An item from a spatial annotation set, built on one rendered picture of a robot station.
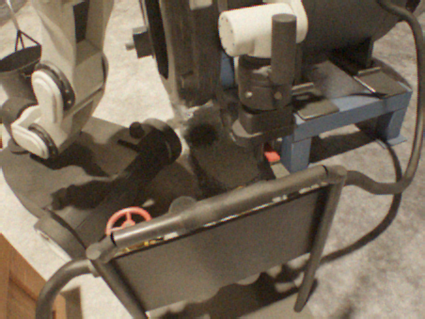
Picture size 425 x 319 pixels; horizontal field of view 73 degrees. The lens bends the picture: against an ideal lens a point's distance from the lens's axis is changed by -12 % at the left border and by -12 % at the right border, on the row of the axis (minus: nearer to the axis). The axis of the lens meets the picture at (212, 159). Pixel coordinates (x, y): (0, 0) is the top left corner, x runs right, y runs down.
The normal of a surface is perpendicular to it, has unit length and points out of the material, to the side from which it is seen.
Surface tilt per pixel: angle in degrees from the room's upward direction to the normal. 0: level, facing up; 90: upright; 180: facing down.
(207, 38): 94
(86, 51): 31
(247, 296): 0
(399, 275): 0
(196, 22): 84
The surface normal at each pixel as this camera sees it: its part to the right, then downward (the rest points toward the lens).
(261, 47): 0.35, 0.61
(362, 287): -0.09, -0.73
